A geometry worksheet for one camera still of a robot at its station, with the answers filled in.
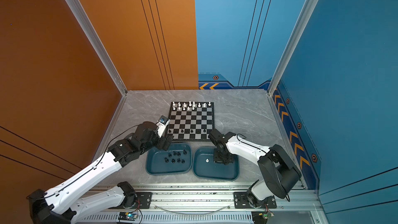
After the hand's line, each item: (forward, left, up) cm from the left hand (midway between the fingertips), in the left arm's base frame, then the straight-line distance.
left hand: (165, 130), depth 77 cm
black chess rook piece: (-5, 0, -18) cm, 19 cm away
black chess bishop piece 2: (-9, -2, -18) cm, 20 cm away
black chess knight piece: (-5, -3, -17) cm, 18 cm away
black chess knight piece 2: (-8, -6, -17) cm, 20 cm away
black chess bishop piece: (-5, -5, -17) cm, 19 cm away
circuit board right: (-33, -46, -20) cm, 60 cm away
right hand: (-9, -27, -18) cm, 34 cm away
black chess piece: (-8, +1, -17) cm, 19 cm away
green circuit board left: (-33, +15, -20) cm, 42 cm away
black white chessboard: (+18, -11, -17) cm, 27 cm away
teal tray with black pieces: (-9, +8, -19) cm, 22 cm away
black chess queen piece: (-4, -8, -16) cm, 19 cm away
